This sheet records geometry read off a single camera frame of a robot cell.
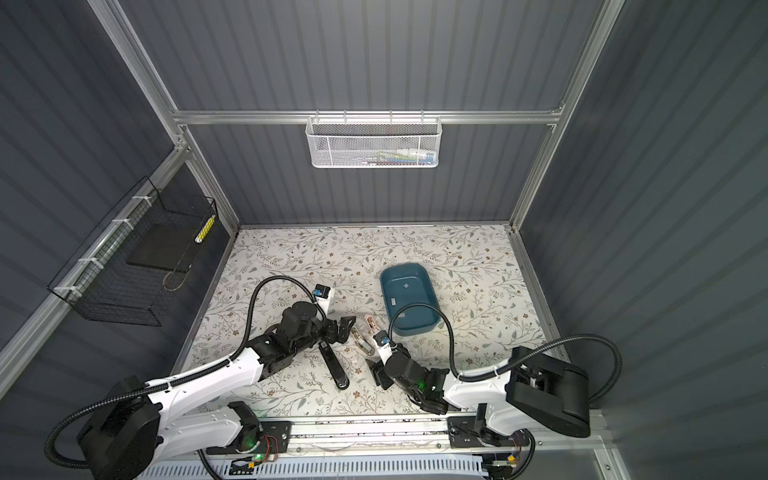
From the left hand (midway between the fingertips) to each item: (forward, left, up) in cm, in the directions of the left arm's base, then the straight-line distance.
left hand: (342, 314), depth 83 cm
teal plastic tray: (+3, -20, -10) cm, 22 cm away
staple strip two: (+10, -15, -11) cm, 21 cm away
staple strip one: (+15, -20, -10) cm, 27 cm away
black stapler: (-14, +2, -8) cm, 16 cm away
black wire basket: (+7, +51, +16) cm, 54 cm away
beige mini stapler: (-5, -6, -11) cm, 13 cm away
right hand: (-10, -10, -7) cm, 16 cm away
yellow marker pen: (+21, +37, +16) cm, 45 cm away
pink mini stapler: (0, -8, -7) cm, 11 cm away
